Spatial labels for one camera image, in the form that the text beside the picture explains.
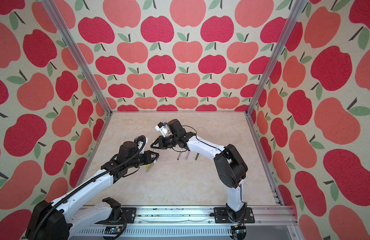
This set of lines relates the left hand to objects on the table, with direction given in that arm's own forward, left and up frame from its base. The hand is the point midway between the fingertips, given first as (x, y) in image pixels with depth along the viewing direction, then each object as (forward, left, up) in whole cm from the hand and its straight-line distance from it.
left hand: (160, 156), depth 79 cm
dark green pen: (+8, -21, -15) cm, 27 cm away
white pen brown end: (+8, -10, -15) cm, 19 cm away
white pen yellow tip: (+1, +9, -14) cm, 17 cm away
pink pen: (+8, -15, -15) cm, 23 cm away
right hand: (+5, +4, +2) cm, 7 cm away
